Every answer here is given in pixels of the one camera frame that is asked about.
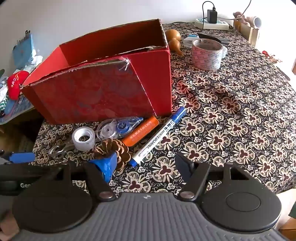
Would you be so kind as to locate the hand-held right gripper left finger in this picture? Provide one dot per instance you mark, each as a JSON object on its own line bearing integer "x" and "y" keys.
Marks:
{"x": 105, "y": 168}

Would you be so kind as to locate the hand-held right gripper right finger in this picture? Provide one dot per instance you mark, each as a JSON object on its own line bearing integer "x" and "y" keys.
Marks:
{"x": 185, "y": 165}

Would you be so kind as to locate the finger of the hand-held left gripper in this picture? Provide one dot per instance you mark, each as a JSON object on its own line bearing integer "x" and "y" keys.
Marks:
{"x": 22, "y": 157}

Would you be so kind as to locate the brown pine cone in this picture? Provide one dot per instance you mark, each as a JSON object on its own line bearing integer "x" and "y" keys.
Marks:
{"x": 113, "y": 148}

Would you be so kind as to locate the metal carabiner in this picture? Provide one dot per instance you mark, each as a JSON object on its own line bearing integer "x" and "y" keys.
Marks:
{"x": 55, "y": 151}

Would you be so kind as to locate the small clear tape roll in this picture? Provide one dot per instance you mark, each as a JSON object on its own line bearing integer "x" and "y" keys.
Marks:
{"x": 77, "y": 141}

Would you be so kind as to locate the blue white whiteboard marker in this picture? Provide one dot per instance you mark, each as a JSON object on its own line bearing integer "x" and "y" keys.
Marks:
{"x": 159, "y": 136}

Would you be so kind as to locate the clear correction tape dispenser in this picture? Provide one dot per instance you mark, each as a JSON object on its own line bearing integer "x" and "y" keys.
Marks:
{"x": 120, "y": 127}

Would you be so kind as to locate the red cardboard box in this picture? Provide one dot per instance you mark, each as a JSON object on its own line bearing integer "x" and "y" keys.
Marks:
{"x": 92, "y": 92}

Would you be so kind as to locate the pile of clothes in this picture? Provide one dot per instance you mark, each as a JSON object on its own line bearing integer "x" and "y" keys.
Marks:
{"x": 3, "y": 92}

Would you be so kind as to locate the red plush heart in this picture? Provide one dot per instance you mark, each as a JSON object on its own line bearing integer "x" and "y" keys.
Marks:
{"x": 16, "y": 83}

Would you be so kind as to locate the clear plastic bag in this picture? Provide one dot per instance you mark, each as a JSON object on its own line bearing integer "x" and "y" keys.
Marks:
{"x": 37, "y": 58}

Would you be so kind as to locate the blue bag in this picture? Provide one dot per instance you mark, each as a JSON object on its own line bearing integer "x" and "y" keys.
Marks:
{"x": 23, "y": 51}

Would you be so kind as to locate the large printed tape roll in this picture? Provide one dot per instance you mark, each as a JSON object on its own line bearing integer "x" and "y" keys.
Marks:
{"x": 205, "y": 60}

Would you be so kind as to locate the clear plastic box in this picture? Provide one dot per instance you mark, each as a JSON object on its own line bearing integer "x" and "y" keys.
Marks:
{"x": 189, "y": 42}

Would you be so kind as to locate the small blue eraser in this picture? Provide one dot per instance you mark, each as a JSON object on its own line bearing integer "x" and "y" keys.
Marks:
{"x": 192, "y": 36}

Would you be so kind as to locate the brown gourd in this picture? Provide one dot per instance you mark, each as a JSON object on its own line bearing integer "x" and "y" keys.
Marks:
{"x": 172, "y": 34}

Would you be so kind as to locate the red ribbon ornament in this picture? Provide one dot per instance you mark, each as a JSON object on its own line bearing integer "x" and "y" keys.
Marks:
{"x": 269, "y": 55}

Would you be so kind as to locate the white power strip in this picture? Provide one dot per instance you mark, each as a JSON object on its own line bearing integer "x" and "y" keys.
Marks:
{"x": 201, "y": 23}

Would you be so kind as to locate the wooden box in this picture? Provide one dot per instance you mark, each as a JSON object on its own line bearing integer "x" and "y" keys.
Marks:
{"x": 249, "y": 34}

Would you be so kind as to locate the black charger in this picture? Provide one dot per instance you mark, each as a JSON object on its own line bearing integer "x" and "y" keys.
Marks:
{"x": 211, "y": 16}

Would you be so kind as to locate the pink plush toy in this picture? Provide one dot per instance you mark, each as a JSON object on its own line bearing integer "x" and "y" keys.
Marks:
{"x": 238, "y": 15}

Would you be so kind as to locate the white cup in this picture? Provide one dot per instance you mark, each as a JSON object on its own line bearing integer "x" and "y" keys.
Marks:
{"x": 257, "y": 22}

